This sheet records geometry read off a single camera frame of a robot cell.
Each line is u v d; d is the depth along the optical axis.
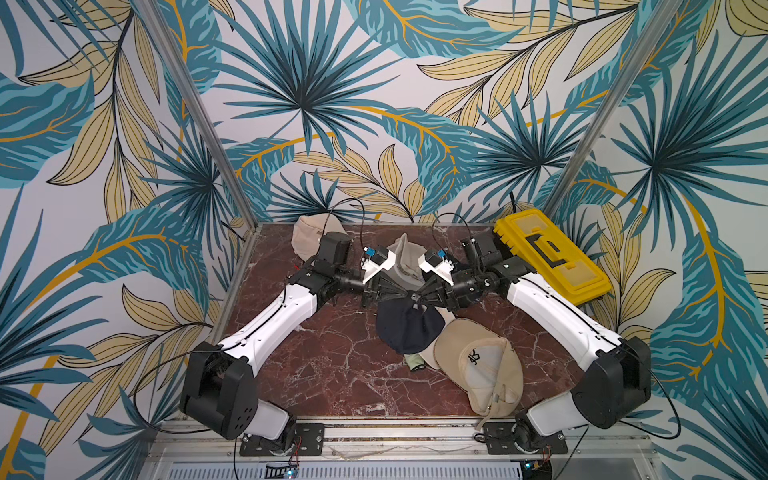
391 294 0.68
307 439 0.74
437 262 0.64
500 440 0.73
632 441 0.75
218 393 0.41
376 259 0.61
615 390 0.42
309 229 1.08
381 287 0.65
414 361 0.84
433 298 0.68
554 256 0.90
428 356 0.81
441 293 0.65
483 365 0.86
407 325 0.69
